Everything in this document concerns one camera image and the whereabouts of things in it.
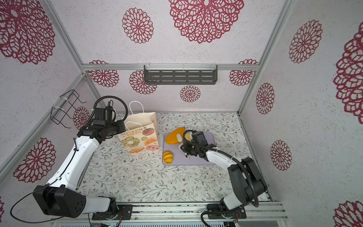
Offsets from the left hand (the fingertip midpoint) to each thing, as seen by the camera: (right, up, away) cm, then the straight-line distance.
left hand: (123, 128), depth 80 cm
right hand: (+33, -11, +9) cm, 36 cm away
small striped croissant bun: (+25, -19, +11) cm, 33 cm away
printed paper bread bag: (+11, -1, 0) cm, 11 cm away
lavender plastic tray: (+32, -21, +14) cm, 41 cm away
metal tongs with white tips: (+32, -7, +15) cm, 36 cm away
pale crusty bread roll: (+38, -5, +6) cm, 38 cm away
